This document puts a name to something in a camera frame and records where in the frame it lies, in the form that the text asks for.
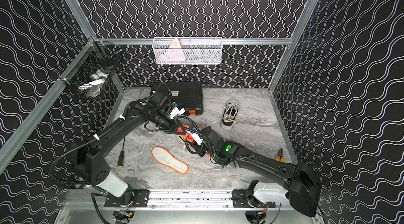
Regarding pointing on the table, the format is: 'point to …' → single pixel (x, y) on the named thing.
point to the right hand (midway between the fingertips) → (195, 138)
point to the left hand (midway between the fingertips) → (183, 130)
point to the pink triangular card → (174, 55)
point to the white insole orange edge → (163, 156)
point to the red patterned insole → (189, 136)
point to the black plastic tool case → (188, 95)
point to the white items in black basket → (97, 80)
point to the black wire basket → (91, 70)
